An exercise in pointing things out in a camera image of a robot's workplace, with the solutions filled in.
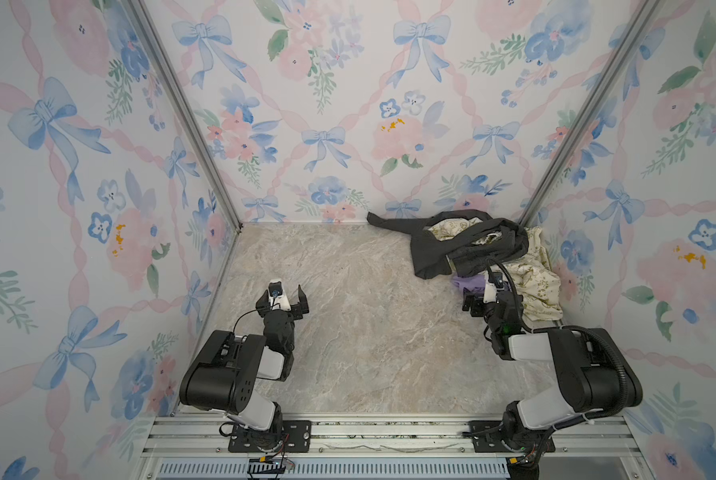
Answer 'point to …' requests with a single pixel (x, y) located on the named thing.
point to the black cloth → (432, 255)
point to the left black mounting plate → (296, 438)
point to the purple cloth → (475, 283)
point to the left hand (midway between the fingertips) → (285, 286)
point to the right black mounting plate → (481, 444)
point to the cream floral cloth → (536, 278)
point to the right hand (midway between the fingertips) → (481, 287)
